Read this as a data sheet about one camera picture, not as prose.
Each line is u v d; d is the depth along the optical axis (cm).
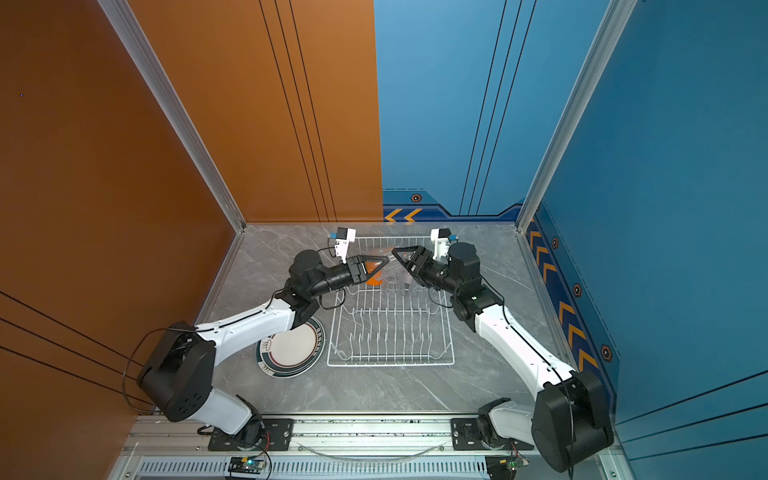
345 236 71
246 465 71
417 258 67
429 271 68
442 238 71
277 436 74
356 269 67
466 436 72
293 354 83
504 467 71
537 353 46
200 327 48
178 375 44
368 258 72
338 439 74
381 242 72
